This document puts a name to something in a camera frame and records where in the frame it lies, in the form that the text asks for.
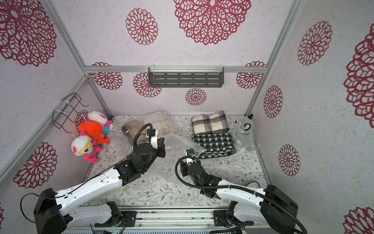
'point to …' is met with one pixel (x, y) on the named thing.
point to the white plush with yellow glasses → (84, 145)
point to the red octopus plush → (93, 129)
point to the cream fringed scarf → (160, 121)
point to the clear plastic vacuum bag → (177, 140)
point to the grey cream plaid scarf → (208, 124)
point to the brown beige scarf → (130, 128)
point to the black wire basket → (70, 107)
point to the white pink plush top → (96, 116)
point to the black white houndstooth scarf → (215, 145)
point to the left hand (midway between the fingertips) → (163, 139)
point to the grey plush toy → (243, 135)
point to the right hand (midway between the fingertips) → (182, 157)
